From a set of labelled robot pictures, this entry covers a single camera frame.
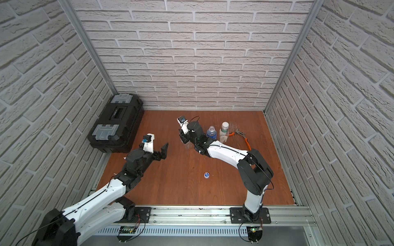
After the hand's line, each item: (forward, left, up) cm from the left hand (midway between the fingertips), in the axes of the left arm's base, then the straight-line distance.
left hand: (162, 140), depth 80 cm
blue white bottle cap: (-13, -24, -17) cm, 32 cm away
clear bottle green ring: (+9, -35, -5) cm, 37 cm away
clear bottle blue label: (+6, -27, -2) cm, 28 cm away
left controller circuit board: (-38, +16, -22) cm, 47 cm away
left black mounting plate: (-32, +8, -18) cm, 38 cm away
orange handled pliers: (+18, -48, -17) cm, 54 cm away
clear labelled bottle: (+7, -13, -17) cm, 23 cm away
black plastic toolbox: (+9, +29, -2) cm, 31 cm away
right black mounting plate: (-33, -39, -17) cm, 54 cm away
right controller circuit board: (-40, -46, -19) cm, 64 cm away
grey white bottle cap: (+10, -35, +1) cm, 36 cm away
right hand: (+9, -11, 0) cm, 14 cm away
